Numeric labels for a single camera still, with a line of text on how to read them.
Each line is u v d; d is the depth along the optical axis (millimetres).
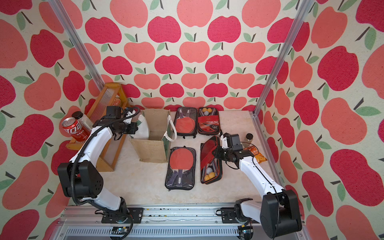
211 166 837
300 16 720
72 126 618
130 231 689
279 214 387
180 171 866
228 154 641
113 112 665
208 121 1110
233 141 663
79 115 673
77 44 822
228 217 733
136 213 750
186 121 1149
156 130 1075
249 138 927
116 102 1016
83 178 443
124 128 733
